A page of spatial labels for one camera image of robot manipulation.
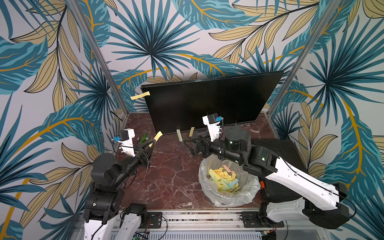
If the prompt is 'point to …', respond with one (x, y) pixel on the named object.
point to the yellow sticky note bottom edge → (191, 131)
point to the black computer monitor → (181, 106)
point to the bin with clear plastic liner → (249, 184)
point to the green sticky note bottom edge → (179, 135)
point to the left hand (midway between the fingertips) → (155, 144)
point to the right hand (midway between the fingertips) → (190, 138)
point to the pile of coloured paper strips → (226, 180)
